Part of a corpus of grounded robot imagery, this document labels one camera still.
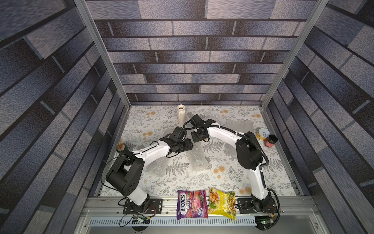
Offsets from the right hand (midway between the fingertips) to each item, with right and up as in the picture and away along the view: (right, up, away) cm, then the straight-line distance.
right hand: (196, 136), depth 97 cm
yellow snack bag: (+11, -30, -26) cm, 41 cm away
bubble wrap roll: (0, -12, -16) cm, 20 cm away
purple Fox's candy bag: (-4, -32, -25) cm, 40 cm away
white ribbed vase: (-11, +15, 0) cm, 18 cm away
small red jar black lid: (+47, -2, -7) cm, 48 cm away
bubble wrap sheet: (+34, +7, +9) cm, 36 cm away
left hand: (-4, -5, -8) cm, 10 cm away
